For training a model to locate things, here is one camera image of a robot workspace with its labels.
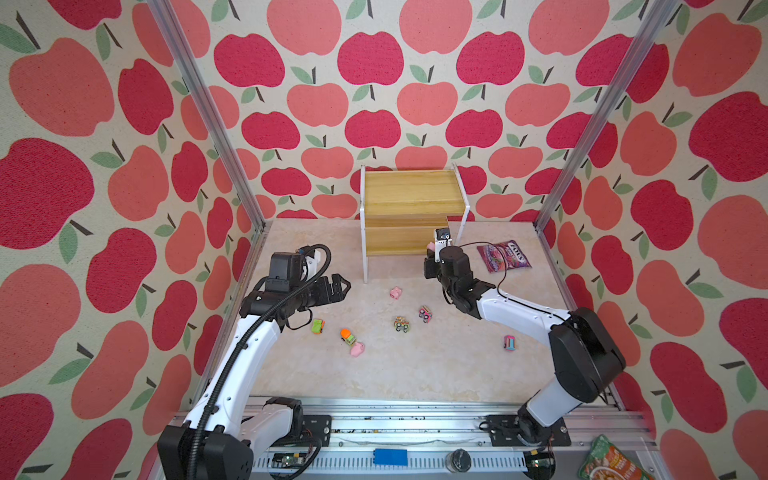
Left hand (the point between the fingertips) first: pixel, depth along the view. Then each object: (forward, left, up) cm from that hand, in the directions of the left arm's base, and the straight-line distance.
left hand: (341, 288), depth 77 cm
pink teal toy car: (-8, -48, -18) cm, 52 cm away
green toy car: (-2, +9, -19) cm, 21 cm away
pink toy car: (+2, -24, -19) cm, 31 cm away
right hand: (+15, -28, -2) cm, 32 cm away
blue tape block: (-35, -12, -20) cm, 42 cm away
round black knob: (-37, -27, -11) cm, 46 cm away
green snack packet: (-36, -63, -19) cm, 75 cm away
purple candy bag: (+26, -56, -19) cm, 65 cm away
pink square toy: (+10, -15, -19) cm, 26 cm away
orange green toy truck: (-5, 0, -19) cm, 19 cm away
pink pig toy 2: (-9, -3, -19) cm, 21 cm away
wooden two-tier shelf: (+18, -16, +11) cm, 27 cm away
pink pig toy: (+15, -26, 0) cm, 30 cm away
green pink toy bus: (-1, -17, -19) cm, 25 cm away
